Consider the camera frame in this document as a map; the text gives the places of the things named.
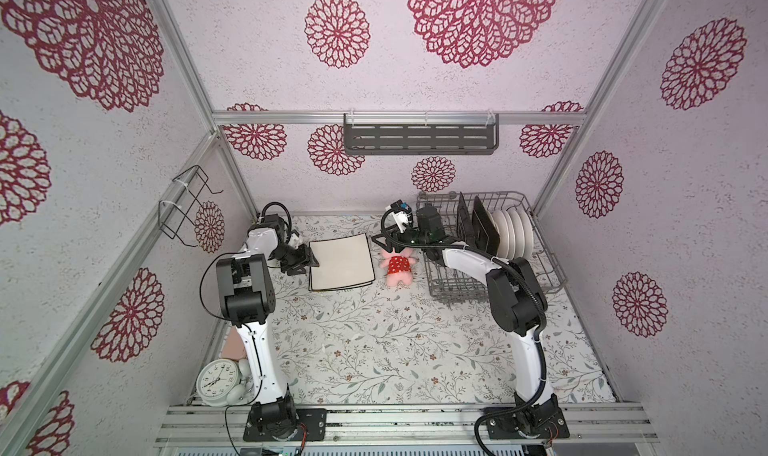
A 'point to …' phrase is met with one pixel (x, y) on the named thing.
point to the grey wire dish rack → (449, 280)
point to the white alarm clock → (223, 382)
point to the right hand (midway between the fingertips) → (377, 230)
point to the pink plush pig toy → (398, 266)
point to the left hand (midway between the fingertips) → (311, 271)
